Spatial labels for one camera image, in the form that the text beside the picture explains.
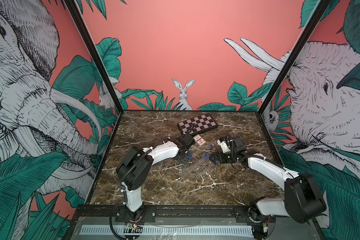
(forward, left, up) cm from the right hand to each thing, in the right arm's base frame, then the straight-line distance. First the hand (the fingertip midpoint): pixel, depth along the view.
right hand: (214, 155), depth 87 cm
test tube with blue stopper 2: (-1, +8, -8) cm, 11 cm away
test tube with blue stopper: (+11, 0, -9) cm, 14 cm away
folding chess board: (+30, +4, -5) cm, 30 cm away
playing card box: (+15, +8, -6) cm, 18 cm away
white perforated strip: (-36, +26, -7) cm, 45 cm away
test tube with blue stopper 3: (+2, +2, -6) cm, 6 cm away
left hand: (+2, +18, -5) cm, 19 cm away
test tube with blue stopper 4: (-7, +5, -8) cm, 12 cm away
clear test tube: (-3, +28, -7) cm, 29 cm away
